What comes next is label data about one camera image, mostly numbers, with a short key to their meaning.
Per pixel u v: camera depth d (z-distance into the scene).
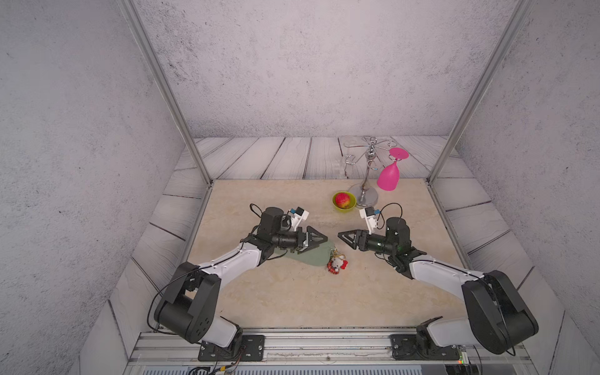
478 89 0.88
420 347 0.66
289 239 0.73
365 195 1.14
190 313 0.43
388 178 0.96
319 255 0.83
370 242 0.75
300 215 0.79
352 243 0.75
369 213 0.77
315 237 0.73
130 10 0.70
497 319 0.42
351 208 1.04
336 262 0.87
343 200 1.05
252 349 0.73
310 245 0.70
